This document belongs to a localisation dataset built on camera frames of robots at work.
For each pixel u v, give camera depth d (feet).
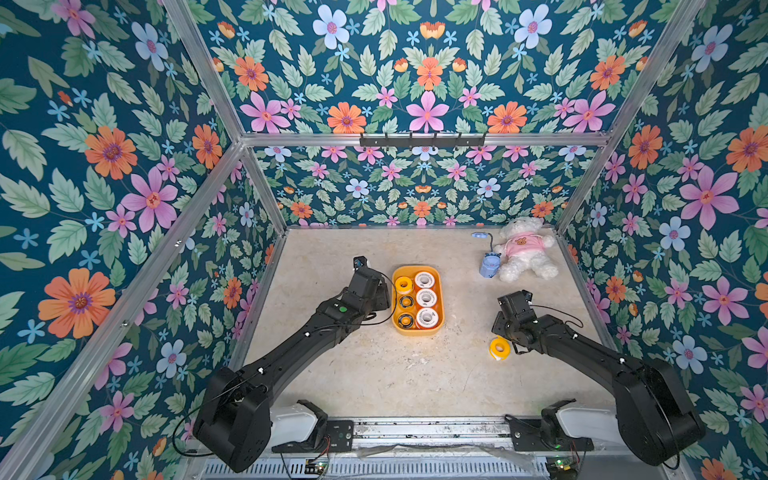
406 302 3.20
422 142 3.06
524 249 3.38
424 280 3.23
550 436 2.15
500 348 2.89
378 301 2.47
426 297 3.12
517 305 2.31
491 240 3.22
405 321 3.06
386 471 2.29
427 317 2.98
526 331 2.10
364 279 2.03
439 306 3.04
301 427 2.02
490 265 3.30
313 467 2.36
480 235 2.95
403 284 3.23
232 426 1.31
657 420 1.42
